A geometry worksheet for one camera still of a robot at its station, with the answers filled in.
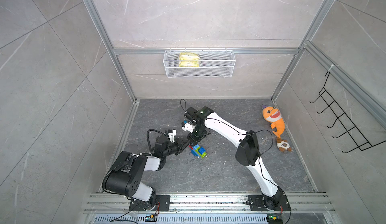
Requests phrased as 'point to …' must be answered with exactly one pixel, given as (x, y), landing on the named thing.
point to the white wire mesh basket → (212, 64)
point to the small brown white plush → (283, 144)
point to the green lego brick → (203, 155)
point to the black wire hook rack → (361, 141)
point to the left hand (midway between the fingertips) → (191, 140)
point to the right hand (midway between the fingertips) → (195, 141)
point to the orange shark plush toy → (272, 115)
